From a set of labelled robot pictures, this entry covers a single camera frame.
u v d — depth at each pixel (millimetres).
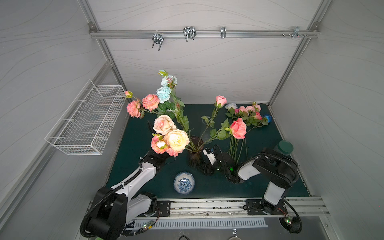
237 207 752
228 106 1153
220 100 675
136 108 622
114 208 400
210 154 794
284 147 842
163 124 529
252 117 1093
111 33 784
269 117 1076
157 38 798
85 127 679
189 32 765
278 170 485
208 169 779
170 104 637
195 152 798
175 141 485
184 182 815
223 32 781
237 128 538
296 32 765
